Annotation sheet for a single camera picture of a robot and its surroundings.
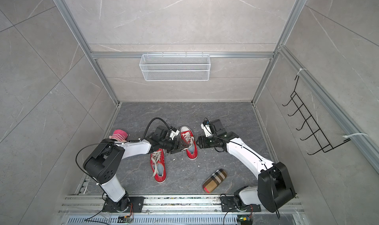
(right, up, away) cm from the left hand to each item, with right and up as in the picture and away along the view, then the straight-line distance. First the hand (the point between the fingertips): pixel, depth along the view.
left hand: (188, 146), depth 87 cm
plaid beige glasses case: (+14, -17, -9) cm, 24 cm away
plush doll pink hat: (-44, +6, +6) cm, 45 cm away
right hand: (+8, +3, -2) cm, 9 cm away
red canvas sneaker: (-17, -8, -5) cm, 19 cm away
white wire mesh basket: (-10, +52, +14) cm, 55 cm away
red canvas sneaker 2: (-1, +6, +9) cm, 11 cm away
